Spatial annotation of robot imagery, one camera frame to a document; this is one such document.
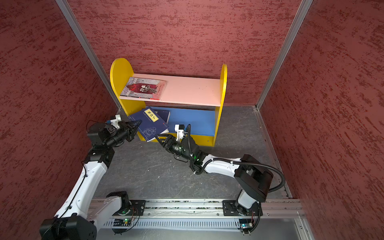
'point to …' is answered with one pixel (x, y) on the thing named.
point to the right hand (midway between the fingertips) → (155, 141)
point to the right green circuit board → (245, 223)
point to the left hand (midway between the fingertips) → (143, 123)
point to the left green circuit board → (121, 222)
